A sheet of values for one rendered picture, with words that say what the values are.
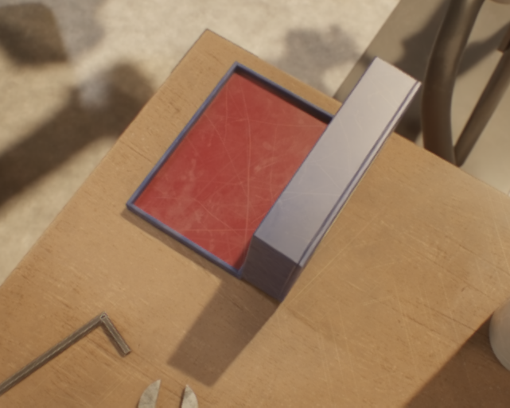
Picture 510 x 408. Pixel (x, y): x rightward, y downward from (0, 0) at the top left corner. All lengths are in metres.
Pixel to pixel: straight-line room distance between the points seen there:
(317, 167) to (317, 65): 0.75
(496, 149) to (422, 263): 0.61
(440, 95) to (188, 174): 0.28
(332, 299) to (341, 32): 0.74
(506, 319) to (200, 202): 0.25
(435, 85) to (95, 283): 0.38
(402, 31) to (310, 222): 0.82
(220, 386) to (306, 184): 0.17
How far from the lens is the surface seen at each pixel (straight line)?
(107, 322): 0.61
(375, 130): 0.54
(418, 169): 0.66
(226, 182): 0.64
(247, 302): 0.61
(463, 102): 1.25
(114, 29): 1.31
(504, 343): 0.60
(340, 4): 1.32
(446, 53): 0.78
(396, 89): 0.55
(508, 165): 1.22
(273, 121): 0.66
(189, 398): 0.59
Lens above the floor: 1.06
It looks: 67 degrees down
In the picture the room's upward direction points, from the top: straight up
